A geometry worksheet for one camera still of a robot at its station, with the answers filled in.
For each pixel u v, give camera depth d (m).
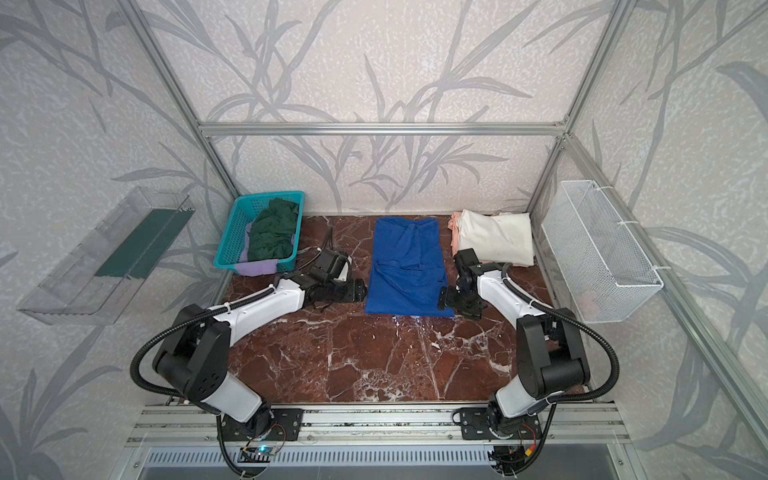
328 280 0.71
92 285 0.63
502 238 1.08
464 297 0.75
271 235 1.05
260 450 0.71
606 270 0.61
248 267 0.94
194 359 0.44
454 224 1.14
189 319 0.45
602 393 0.43
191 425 0.76
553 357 0.44
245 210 1.14
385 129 0.96
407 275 1.03
